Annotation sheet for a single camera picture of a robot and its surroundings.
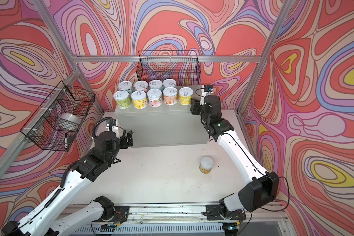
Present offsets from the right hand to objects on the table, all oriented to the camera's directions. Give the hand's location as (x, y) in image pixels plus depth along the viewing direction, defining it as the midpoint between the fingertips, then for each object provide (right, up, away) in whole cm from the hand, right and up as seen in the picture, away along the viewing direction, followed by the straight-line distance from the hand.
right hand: (196, 102), depth 75 cm
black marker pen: (-65, -22, -4) cm, 69 cm away
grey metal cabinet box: (-19, -13, +14) cm, 26 cm away
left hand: (-36, -15, -3) cm, 39 cm away
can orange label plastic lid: (+6, -35, +7) cm, 36 cm away
